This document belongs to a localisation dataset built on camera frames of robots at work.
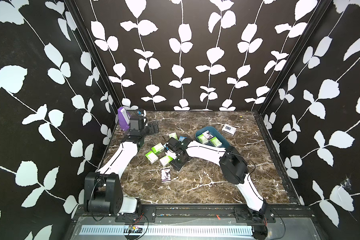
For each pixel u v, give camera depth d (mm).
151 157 933
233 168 544
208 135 1035
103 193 420
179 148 689
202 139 1009
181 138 710
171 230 701
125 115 976
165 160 903
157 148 961
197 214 749
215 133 1020
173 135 1039
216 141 1001
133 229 701
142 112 760
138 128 649
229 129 1076
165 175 852
